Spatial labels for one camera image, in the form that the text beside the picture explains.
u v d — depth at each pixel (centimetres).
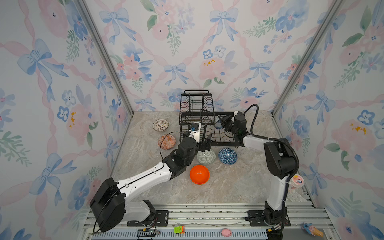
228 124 87
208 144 68
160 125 110
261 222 73
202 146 66
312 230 69
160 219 74
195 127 63
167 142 100
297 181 76
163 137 100
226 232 69
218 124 95
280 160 53
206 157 95
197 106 109
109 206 40
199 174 85
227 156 95
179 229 69
